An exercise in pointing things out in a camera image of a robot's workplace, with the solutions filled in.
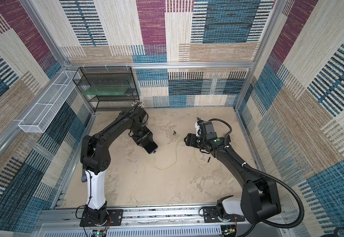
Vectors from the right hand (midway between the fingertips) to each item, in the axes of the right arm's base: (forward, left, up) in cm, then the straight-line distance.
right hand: (190, 142), depth 85 cm
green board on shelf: (+32, +55, +13) cm, 65 cm away
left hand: (+5, +23, -5) cm, 24 cm away
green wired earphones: (+16, +10, -13) cm, 23 cm away
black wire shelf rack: (+44, +53, +15) cm, 71 cm away
